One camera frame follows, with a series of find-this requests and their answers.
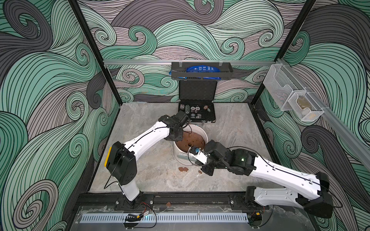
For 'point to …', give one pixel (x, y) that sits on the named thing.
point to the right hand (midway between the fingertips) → (199, 160)
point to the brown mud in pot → (190, 139)
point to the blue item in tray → (203, 68)
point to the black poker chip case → (195, 97)
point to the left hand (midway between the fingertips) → (177, 135)
